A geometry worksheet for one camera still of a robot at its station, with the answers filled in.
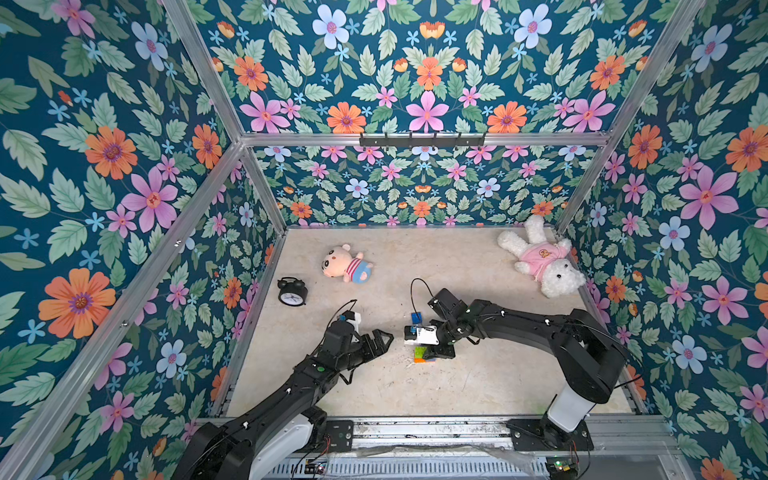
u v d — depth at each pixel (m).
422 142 0.93
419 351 0.84
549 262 0.98
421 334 0.75
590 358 0.46
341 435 0.74
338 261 0.99
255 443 0.44
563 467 0.71
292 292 0.93
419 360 0.85
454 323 0.67
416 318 0.93
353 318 0.80
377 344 0.75
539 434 0.70
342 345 0.66
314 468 0.72
